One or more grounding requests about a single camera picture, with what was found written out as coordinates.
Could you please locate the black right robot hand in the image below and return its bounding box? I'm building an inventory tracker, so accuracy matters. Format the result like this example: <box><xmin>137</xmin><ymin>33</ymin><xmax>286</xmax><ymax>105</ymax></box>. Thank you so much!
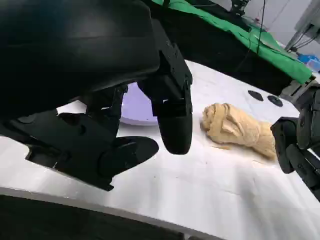
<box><xmin>270</xmin><ymin>83</ymin><xmax>320</xmax><ymax>198</ymax></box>

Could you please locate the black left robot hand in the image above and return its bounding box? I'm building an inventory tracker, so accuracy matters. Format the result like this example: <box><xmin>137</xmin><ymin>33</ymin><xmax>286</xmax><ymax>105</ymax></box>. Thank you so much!
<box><xmin>0</xmin><ymin>0</ymin><xmax>194</xmax><ymax>193</ymax></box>

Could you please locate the beige towel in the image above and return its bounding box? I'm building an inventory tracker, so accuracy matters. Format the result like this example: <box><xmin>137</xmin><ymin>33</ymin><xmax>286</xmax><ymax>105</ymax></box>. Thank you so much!
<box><xmin>201</xmin><ymin>102</ymin><xmax>278</xmax><ymax>162</ymax></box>

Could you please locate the black table grommet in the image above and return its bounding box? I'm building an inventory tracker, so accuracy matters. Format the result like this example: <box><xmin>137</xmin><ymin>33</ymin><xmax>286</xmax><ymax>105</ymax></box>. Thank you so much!
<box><xmin>266</xmin><ymin>95</ymin><xmax>284</xmax><ymax>107</ymax></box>
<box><xmin>247</xmin><ymin>89</ymin><xmax>264</xmax><ymax>102</ymax></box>

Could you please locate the lilac plate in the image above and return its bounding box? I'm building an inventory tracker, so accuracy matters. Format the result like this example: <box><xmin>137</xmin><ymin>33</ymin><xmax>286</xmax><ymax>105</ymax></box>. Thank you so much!
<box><xmin>119</xmin><ymin>81</ymin><xmax>161</xmax><ymax>128</ymax></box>

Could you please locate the blue box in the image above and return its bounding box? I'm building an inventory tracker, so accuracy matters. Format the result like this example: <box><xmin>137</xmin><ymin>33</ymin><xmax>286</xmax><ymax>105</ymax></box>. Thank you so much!
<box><xmin>298</xmin><ymin>53</ymin><xmax>320</xmax><ymax>69</ymax></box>

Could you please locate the green cloth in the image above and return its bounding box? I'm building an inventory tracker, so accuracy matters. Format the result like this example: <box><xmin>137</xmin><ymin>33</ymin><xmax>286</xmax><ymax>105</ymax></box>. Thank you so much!
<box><xmin>166</xmin><ymin>0</ymin><xmax>314</xmax><ymax>85</ymax></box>

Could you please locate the grey metal stand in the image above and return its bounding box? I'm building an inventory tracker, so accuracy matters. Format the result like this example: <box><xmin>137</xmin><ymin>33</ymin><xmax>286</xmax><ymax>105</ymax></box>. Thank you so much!
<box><xmin>284</xmin><ymin>14</ymin><xmax>320</xmax><ymax>54</ymax></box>

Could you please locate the black hanging cable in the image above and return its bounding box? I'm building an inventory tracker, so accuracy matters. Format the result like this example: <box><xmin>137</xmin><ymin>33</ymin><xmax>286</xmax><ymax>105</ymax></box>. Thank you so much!
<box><xmin>256</xmin><ymin>0</ymin><xmax>266</xmax><ymax>55</ymax></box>

